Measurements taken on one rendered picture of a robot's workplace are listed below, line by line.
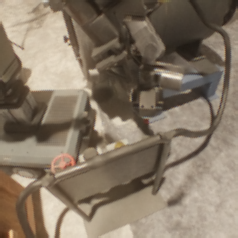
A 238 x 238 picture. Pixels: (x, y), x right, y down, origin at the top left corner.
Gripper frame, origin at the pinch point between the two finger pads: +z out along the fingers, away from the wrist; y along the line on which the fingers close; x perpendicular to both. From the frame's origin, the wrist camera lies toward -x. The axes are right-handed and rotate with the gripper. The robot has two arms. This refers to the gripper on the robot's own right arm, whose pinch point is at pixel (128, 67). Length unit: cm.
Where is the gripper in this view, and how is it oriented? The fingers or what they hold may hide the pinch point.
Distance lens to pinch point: 46.2
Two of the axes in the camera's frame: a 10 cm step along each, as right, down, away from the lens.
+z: 5.6, 5.5, 6.2
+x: -8.2, 3.2, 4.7
